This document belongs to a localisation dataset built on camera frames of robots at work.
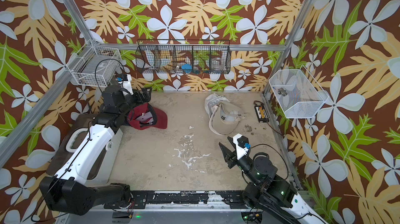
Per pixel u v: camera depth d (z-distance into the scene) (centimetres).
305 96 77
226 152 57
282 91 84
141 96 66
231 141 65
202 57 97
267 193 48
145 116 99
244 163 55
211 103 111
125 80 63
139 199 75
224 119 102
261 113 107
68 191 38
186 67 95
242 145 51
